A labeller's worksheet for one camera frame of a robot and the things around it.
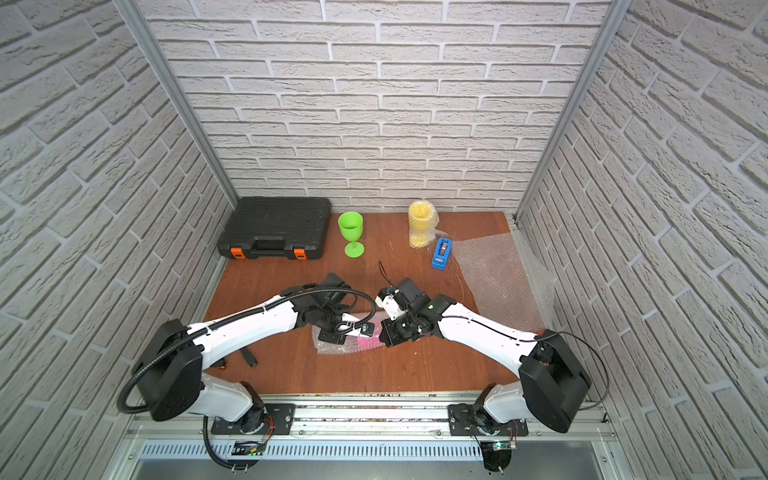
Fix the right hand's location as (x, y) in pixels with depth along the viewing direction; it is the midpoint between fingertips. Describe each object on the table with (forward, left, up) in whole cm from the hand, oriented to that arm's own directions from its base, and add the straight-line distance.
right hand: (385, 338), depth 79 cm
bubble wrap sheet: (+38, -21, -1) cm, 44 cm away
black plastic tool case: (+44, +38, 0) cm, 58 cm away
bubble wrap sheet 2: (0, +9, -3) cm, 10 cm away
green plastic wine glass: (+38, +10, +6) cm, 39 cm away
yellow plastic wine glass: (+37, -14, +8) cm, 40 cm away
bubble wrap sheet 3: (+18, -41, -8) cm, 45 cm away
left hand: (+6, +9, -1) cm, 11 cm away
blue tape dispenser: (+31, -21, -4) cm, 38 cm away
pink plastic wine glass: (0, +5, -2) cm, 6 cm away
